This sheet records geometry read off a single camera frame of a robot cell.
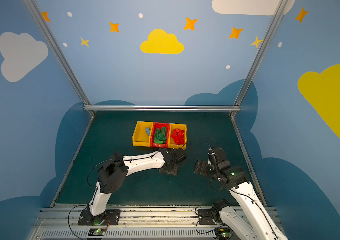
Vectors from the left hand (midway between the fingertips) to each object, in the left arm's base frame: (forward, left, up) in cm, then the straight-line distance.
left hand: (174, 171), depth 88 cm
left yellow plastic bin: (+27, +25, -3) cm, 37 cm away
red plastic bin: (+33, +13, +4) cm, 36 cm away
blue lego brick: (+31, +19, +1) cm, 36 cm away
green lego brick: (+31, +8, +1) cm, 32 cm away
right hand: (-3, -15, +15) cm, 21 cm away
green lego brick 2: (+31, +13, 0) cm, 33 cm away
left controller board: (-30, +37, -2) cm, 48 cm away
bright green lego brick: (+23, +10, +1) cm, 25 cm away
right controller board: (-30, -24, -3) cm, 38 cm away
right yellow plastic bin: (+19, +2, +2) cm, 19 cm away
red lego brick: (+24, -3, +4) cm, 24 cm away
